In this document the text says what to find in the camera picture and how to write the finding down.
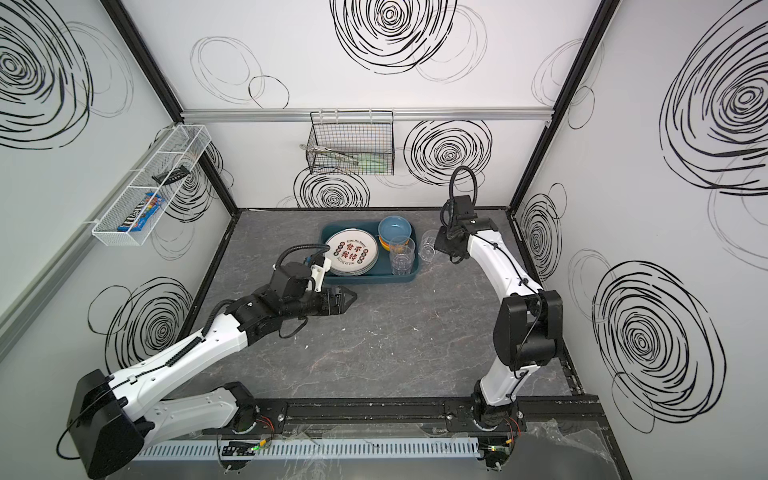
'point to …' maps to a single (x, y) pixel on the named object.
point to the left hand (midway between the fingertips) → (350, 298)
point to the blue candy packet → (141, 213)
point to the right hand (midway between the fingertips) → (441, 243)
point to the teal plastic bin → (381, 272)
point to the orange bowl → (386, 245)
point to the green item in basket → (372, 163)
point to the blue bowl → (392, 227)
